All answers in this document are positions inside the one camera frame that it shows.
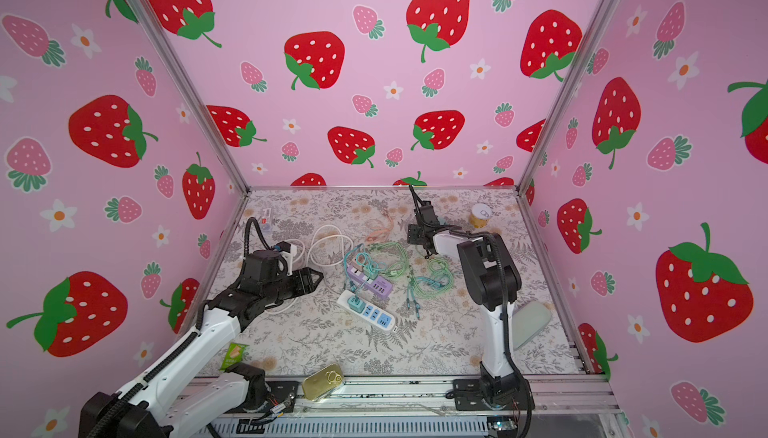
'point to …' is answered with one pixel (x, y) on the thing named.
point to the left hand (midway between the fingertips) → (316, 276)
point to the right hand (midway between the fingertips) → (419, 229)
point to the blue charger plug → (356, 304)
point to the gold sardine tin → (322, 381)
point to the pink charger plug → (357, 265)
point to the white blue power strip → (372, 313)
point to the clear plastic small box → (266, 220)
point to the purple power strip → (379, 284)
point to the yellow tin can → (480, 215)
